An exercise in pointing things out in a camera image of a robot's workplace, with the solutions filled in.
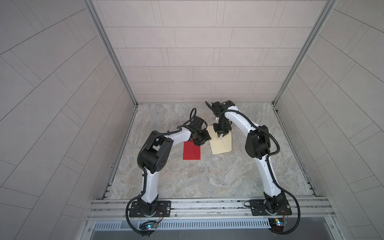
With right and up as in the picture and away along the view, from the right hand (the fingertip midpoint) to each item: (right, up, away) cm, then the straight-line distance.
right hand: (218, 135), depth 94 cm
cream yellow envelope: (+2, -6, 0) cm, 6 cm away
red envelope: (-17, -9, -4) cm, 20 cm away
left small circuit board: (-32, -35, -29) cm, 56 cm away
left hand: (-3, -1, 0) cm, 3 cm away
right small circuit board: (+25, -36, -25) cm, 51 cm away
